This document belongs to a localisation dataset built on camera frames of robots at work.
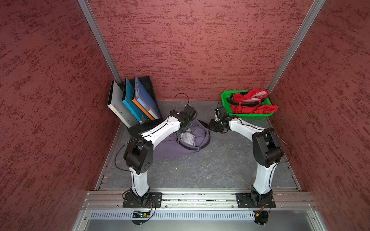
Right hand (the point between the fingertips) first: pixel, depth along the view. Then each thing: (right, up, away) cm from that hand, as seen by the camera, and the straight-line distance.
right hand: (208, 129), depth 97 cm
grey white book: (-56, +17, -16) cm, 61 cm away
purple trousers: (-10, -5, -7) cm, 13 cm away
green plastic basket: (+29, +9, +10) cm, 32 cm away
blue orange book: (-41, +19, -13) cm, 47 cm away
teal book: (-49, +16, -13) cm, 53 cm away
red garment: (+40, +26, +17) cm, 51 cm away
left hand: (-17, +1, -7) cm, 19 cm away
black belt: (+31, +18, +13) cm, 38 cm away
